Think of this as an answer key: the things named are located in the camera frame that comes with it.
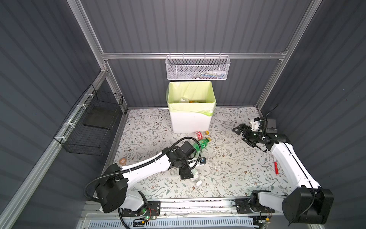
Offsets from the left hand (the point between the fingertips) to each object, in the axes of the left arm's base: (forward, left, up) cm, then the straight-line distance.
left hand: (190, 165), depth 81 cm
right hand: (+12, -29, +12) cm, 34 cm away
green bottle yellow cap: (+15, -10, -3) cm, 18 cm away
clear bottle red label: (+22, -8, -1) cm, 24 cm away
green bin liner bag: (+47, -4, +12) cm, 48 cm away
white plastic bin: (+27, -2, +6) cm, 28 cm away
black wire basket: (+15, +53, +20) cm, 58 cm away
